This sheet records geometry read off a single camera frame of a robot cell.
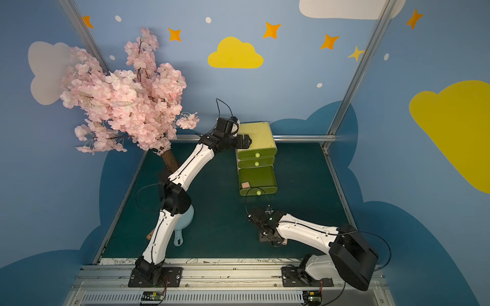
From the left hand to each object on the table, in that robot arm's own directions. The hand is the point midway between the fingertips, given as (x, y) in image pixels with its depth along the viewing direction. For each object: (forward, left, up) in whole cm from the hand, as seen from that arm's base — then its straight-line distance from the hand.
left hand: (244, 138), depth 94 cm
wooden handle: (-43, +40, -19) cm, 62 cm away
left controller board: (-64, +33, -23) cm, 76 cm away
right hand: (-40, -13, -21) cm, 47 cm away
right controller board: (-63, -29, -24) cm, 74 cm away
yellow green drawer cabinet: (-8, -6, -12) cm, 16 cm away
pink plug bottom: (-15, -2, -21) cm, 25 cm away
